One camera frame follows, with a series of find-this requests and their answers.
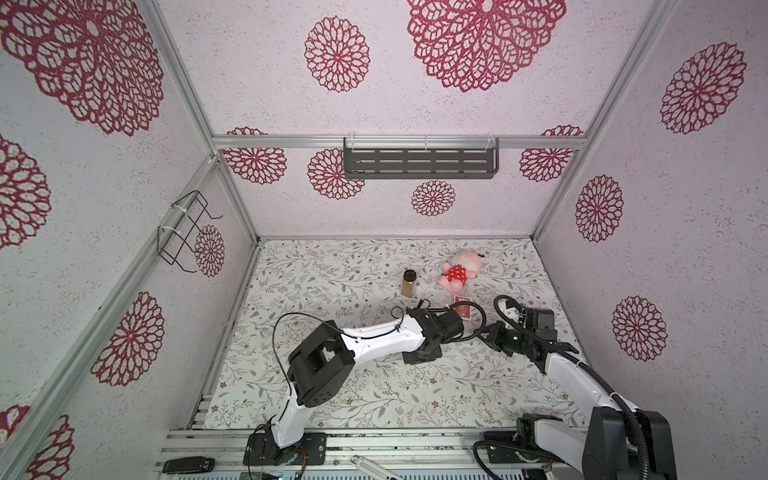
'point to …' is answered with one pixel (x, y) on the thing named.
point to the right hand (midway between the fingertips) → (476, 328)
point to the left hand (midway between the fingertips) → (423, 359)
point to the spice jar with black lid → (409, 283)
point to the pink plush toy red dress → (463, 266)
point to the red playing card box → (464, 311)
